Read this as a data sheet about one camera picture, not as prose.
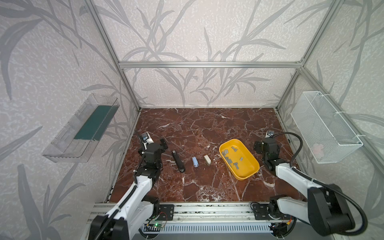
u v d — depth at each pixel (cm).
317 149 72
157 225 71
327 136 64
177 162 90
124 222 41
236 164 90
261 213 73
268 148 66
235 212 75
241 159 93
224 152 95
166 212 73
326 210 41
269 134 77
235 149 96
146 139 69
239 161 92
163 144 77
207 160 89
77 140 64
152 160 62
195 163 88
